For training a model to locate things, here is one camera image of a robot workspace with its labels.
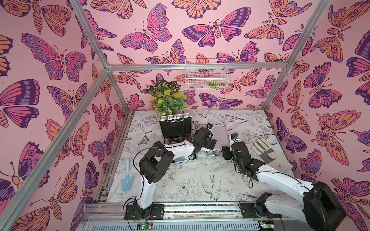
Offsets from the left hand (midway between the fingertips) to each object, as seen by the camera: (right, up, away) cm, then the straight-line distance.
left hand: (210, 138), depth 95 cm
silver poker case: (-23, +6, +1) cm, 24 cm away
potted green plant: (-29, +25, -3) cm, 38 cm away
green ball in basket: (+5, +39, +13) cm, 41 cm away
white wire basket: (-3, +43, +1) cm, 43 cm away
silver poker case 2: (+5, -6, -19) cm, 20 cm away
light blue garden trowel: (-50, -25, -12) cm, 57 cm away
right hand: (+9, -3, -8) cm, 12 cm away
